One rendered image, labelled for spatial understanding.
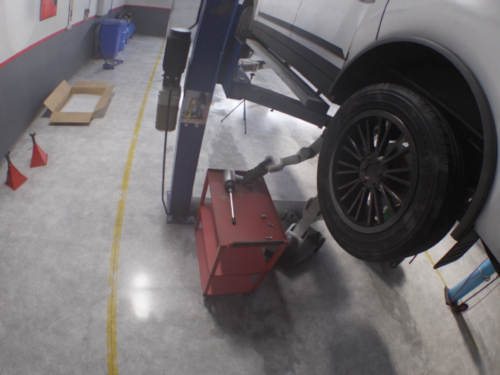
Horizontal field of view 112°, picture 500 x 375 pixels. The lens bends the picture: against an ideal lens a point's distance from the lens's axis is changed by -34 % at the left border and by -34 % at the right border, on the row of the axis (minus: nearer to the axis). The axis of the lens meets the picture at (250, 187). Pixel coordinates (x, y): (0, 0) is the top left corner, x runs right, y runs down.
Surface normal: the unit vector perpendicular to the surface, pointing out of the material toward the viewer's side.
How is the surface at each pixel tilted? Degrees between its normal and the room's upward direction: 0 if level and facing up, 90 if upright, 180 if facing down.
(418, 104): 61
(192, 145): 90
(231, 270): 0
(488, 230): 97
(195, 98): 90
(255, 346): 0
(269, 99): 90
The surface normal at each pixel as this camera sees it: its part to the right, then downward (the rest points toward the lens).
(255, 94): -0.17, 0.61
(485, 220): -0.96, 0.04
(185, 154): 0.22, 0.69
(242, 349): 0.28, -0.72
